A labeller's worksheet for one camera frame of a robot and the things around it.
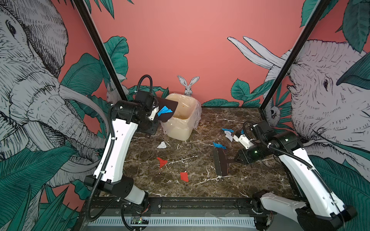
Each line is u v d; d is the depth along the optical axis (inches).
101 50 33.6
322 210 14.5
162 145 37.5
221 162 30.1
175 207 29.4
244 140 24.4
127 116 16.9
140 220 27.6
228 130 41.1
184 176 33.1
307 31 30.3
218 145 38.6
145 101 20.0
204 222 27.6
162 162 35.6
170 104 29.4
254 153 21.7
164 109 28.7
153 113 21.9
